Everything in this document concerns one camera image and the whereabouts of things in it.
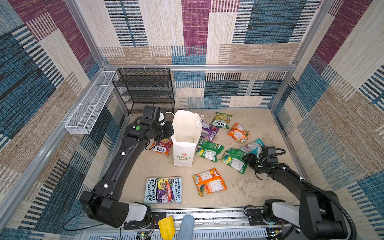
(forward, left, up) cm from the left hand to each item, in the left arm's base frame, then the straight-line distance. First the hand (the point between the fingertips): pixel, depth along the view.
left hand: (175, 127), depth 74 cm
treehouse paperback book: (-21, +7, -26) cm, 35 cm away
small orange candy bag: (+14, -40, -24) cm, 48 cm away
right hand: (-7, -39, -25) cm, 47 cm away
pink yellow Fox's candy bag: (+5, +10, -25) cm, 27 cm away
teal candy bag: (+3, -47, -25) cm, 54 cm away
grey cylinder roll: (-39, -5, -25) cm, 47 cm away
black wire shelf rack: (+44, +27, -8) cm, 52 cm away
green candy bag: (-4, -34, -25) cm, 42 cm away
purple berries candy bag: (+17, -20, -26) cm, 36 cm away
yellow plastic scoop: (-38, +4, -28) cm, 47 cm away
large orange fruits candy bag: (-18, -17, -26) cm, 36 cm away
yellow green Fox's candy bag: (+25, -29, -24) cm, 45 cm away
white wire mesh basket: (+23, +56, -9) cm, 61 cm away
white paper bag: (+12, -5, -19) cm, 24 cm away
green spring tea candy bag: (+3, -19, -26) cm, 32 cm away
